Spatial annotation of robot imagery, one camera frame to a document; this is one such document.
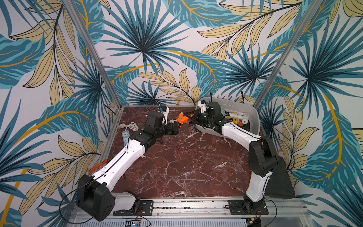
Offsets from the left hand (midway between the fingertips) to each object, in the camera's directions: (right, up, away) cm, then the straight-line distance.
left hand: (173, 125), depth 78 cm
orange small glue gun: (+5, +4, +8) cm, 10 cm away
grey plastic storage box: (+58, -1, +28) cm, 64 cm away
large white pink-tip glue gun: (+51, +6, +28) cm, 58 cm away
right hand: (+7, +6, +8) cm, 13 cm away
